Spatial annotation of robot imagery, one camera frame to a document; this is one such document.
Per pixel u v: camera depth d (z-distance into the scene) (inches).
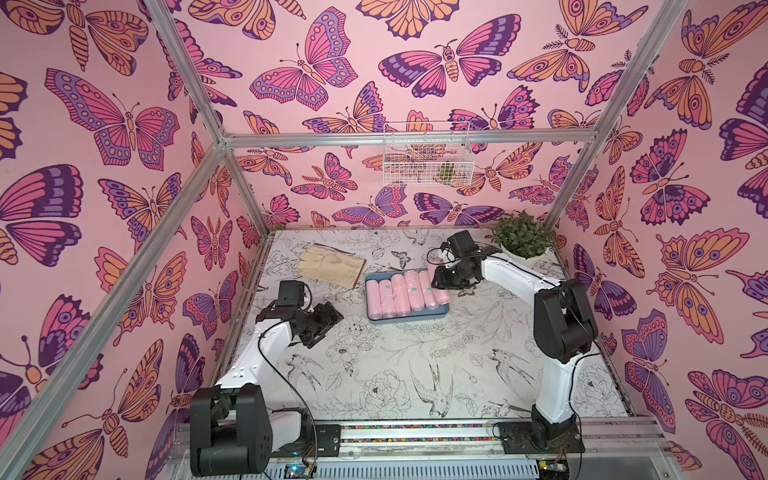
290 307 24.8
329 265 42.9
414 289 38.3
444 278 33.7
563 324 20.3
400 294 38.1
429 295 38.0
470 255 28.4
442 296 36.0
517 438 28.8
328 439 28.9
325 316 30.3
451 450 28.7
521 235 36.0
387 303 37.3
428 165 41.6
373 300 37.4
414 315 37.2
